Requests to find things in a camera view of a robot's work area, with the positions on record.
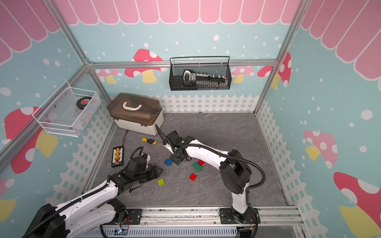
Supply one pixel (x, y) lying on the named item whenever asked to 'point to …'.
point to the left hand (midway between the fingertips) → (159, 174)
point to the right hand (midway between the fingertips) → (178, 156)
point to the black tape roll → (83, 102)
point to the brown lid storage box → (136, 112)
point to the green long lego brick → (197, 167)
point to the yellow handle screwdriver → (150, 141)
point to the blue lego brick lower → (168, 162)
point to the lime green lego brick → (160, 182)
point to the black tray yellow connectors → (118, 154)
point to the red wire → (123, 138)
